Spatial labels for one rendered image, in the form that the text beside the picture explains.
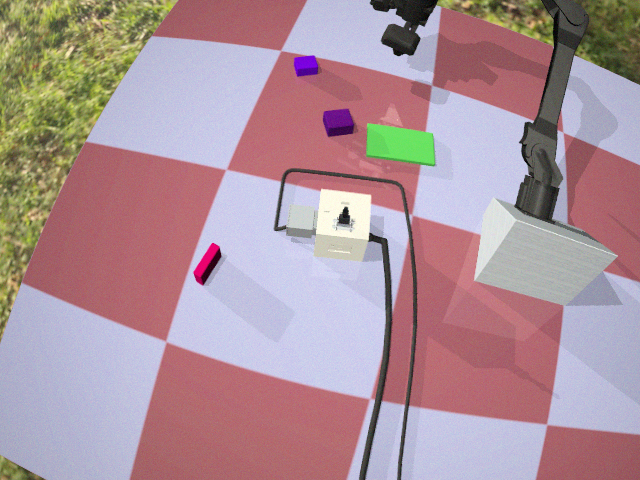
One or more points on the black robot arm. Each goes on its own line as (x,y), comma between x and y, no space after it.
(538,192)

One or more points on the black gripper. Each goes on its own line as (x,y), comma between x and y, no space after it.
(401,39)

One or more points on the green flat block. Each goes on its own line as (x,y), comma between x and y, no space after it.
(400,144)

